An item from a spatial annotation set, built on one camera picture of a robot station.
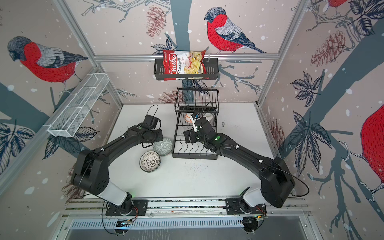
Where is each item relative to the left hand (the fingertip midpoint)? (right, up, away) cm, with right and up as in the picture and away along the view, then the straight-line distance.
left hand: (159, 136), depth 90 cm
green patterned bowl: (+2, -8, +3) cm, 8 cm away
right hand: (+18, +3, -8) cm, 20 cm away
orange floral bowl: (+17, +11, +15) cm, 25 cm away
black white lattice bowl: (-5, -14, -5) cm, 16 cm away
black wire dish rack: (+29, +24, +28) cm, 47 cm away
